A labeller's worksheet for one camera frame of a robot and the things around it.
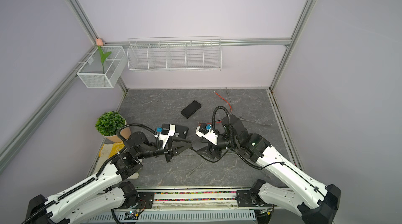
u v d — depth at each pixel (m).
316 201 0.38
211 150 0.56
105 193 0.59
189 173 0.81
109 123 0.83
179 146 0.62
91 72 0.85
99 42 0.89
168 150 0.55
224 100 1.16
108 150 0.89
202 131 0.55
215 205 0.74
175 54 0.99
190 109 1.08
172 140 0.59
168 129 0.54
